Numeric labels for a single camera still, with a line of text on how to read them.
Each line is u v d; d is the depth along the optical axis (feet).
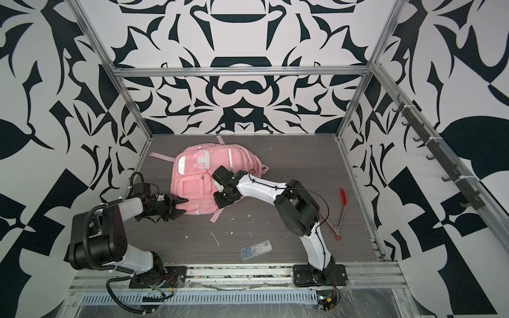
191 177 3.10
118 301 2.21
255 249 2.61
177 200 2.72
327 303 2.32
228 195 2.50
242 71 3.09
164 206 2.65
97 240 1.50
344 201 3.08
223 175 2.39
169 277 2.37
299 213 1.69
